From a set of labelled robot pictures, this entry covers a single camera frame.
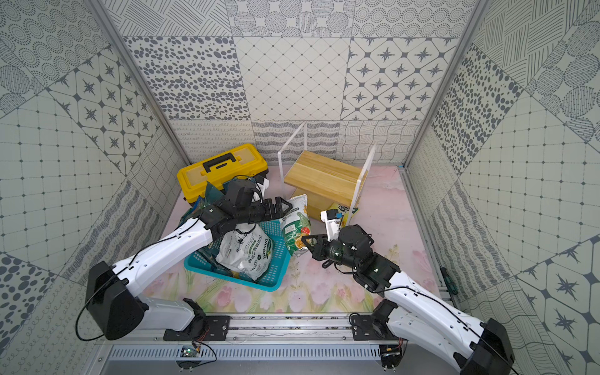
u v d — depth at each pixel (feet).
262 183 2.36
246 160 3.29
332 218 2.15
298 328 2.48
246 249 2.51
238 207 1.93
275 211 2.25
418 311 1.55
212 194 2.51
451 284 2.82
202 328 2.21
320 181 2.90
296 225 2.36
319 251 2.07
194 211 2.62
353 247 1.74
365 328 2.41
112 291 1.28
